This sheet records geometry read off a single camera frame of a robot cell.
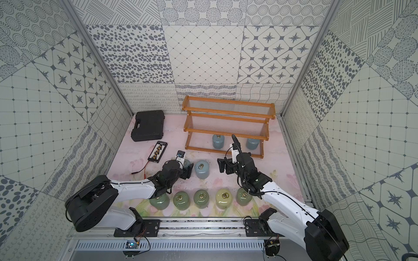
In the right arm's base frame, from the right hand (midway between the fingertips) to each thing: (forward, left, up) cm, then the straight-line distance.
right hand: (227, 159), depth 83 cm
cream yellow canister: (-18, +2, -5) cm, 19 cm away
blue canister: (-3, +13, -4) cm, 14 cm away
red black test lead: (-1, +50, -12) cm, 51 cm away
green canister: (-19, +22, -5) cm, 29 cm away
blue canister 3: (+15, +5, -4) cm, 16 cm away
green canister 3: (-20, +31, -5) cm, 38 cm away
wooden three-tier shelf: (+33, +10, -9) cm, 36 cm away
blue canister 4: (+14, -16, -5) cm, 21 cm away
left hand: (0, +20, -5) cm, 20 cm away
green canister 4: (-17, -7, -5) cm, 19 cm away
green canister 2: (-19, +12, -5) cm, 23 cm away
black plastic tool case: (+31, +53, -8) cm, 62 cm away
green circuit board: (-36, +43, -14) cm, 58 cm away
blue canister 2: (-1, +22, -4) cm, 22 cm away
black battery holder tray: (+11, +42, -10) cm, 45 cm away
